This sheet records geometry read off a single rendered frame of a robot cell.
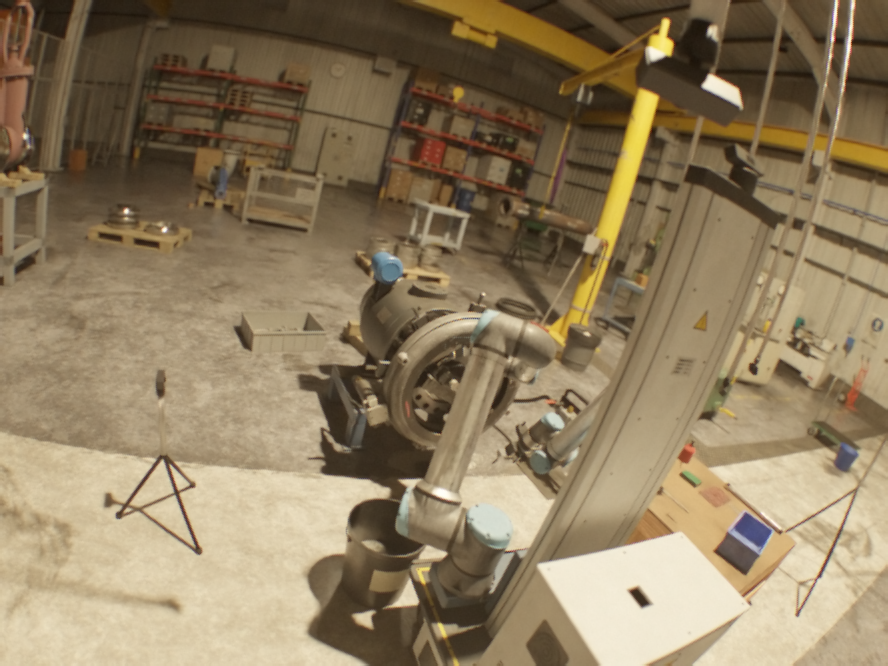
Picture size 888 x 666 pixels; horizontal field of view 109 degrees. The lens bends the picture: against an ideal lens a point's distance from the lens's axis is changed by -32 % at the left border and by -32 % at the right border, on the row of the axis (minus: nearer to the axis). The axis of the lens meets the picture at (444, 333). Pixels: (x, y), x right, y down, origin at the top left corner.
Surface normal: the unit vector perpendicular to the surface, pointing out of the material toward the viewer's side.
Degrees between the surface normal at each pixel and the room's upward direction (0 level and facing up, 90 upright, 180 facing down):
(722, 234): 90
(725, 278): 90
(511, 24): 90
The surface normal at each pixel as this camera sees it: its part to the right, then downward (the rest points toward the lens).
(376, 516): 0.32, 0.36
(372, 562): -0.31, 0.30
